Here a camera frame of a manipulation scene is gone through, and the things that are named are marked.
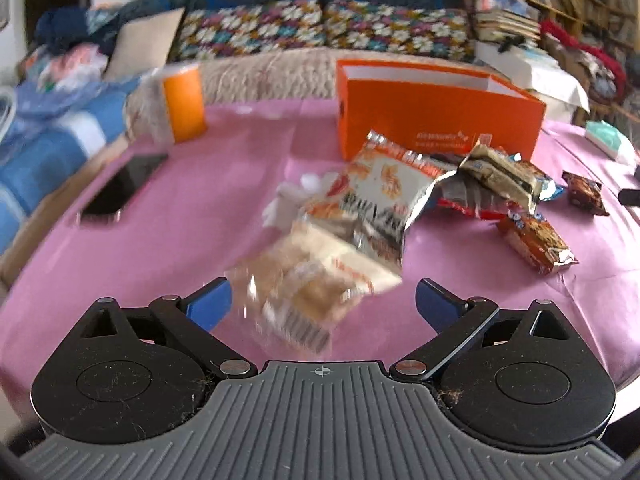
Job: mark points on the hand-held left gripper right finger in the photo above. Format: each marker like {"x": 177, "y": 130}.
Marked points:
{"x": 435, "y": 302}

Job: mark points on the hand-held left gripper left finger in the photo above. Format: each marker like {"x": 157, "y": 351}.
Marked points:
{"x": 210, "y": 302}

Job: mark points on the clear biscuit packet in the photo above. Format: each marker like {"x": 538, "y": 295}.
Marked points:
{"x": 300, "y": 290}

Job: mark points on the brown silver-edged snack packet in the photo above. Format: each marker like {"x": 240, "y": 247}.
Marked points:
{"x": 535, "y": 242}

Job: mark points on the white orange snack packet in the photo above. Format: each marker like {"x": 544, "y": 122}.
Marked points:
{"x": 380, "y": 195}

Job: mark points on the pile of snack packets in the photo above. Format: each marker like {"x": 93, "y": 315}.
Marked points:
{"x": 500, "y": 175}

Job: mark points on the dark brown snack packet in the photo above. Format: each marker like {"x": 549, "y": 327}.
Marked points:
{"x": 582, "y": 192}

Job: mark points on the orange cardboard box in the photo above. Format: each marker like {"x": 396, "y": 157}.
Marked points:
{"x": 400, "y": 120}

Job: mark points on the pink flowered tablecloth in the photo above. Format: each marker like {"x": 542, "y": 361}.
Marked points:
{"x": 175, "y": 240}

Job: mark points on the black smartphone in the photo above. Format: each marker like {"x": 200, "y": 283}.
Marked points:
{"x": 122, "y": 182}

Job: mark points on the orange cylindrical can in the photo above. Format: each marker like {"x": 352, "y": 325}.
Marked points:
{"x": 185, "y": 105}

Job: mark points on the blue striped blanket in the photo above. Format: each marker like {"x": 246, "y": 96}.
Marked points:
{"x": 45, "y": 160}

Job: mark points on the long black box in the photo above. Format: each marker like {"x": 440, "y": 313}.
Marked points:
{"x": 631, "y": 196}

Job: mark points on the beige quilted sofa cover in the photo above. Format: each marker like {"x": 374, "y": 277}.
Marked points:
{"x": 270, "y": 75}

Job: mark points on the teal tissue pack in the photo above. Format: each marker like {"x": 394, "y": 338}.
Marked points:
{"x": 607, "y": 137}

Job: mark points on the beige pillow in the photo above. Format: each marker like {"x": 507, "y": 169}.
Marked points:
{"x": 145, "y": 42}

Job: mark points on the floral sofa cushion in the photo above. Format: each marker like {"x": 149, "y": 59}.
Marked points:
{"x": 240, "y": 30}
{"x": 400, "y": 30}

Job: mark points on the pink white floral cloth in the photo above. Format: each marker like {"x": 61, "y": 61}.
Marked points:
{"x": 70, "y": 65}

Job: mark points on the heap of patterned clothes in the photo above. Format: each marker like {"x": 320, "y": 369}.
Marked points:
{"x": 610, "y": 75}

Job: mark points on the stack of books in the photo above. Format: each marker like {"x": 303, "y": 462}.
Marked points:
{"x": 505, "y": 22}

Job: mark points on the red cloth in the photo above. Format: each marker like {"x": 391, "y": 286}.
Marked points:
{"x": 555, "y": 30}

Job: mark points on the dark blue garment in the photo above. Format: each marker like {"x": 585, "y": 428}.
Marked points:
{"x": 60, "y": 25}

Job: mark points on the wooden bookshelf with books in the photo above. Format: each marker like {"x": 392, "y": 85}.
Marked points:
{"x": 590, "y": 0}

